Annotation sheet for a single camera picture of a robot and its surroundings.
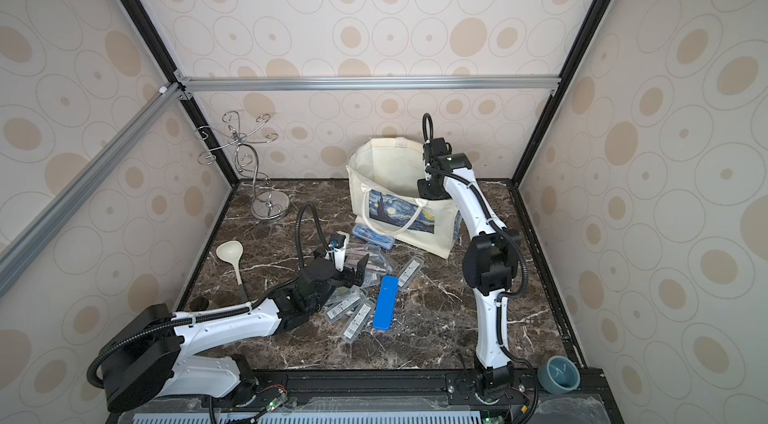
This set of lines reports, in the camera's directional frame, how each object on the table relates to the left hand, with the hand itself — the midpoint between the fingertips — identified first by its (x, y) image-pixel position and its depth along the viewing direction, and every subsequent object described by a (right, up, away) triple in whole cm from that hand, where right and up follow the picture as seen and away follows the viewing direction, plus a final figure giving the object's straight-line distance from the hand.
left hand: (362, 251), depth 80 cm
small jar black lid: (-49, -16, +7) cm, 52 cm away
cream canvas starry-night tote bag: (+5, +23, +21) cm, 31 cm away
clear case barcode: (+14, -8, +12) cm, 20 cm away
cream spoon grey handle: (-44, -2, +17) cm, 47 cm away
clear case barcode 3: (-1, -19, +3) cm, 20 cm away
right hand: (+25, +16, +14) cm, 33 cm away
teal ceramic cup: (+50, -31, -5) cm, 59 cm away
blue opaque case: (+7, -16, +6) cm, 18 cm away
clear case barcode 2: (-5, -17, +6) cm, 18 cm away
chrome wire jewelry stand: (-38, +13, +29) cm, 49 cm away
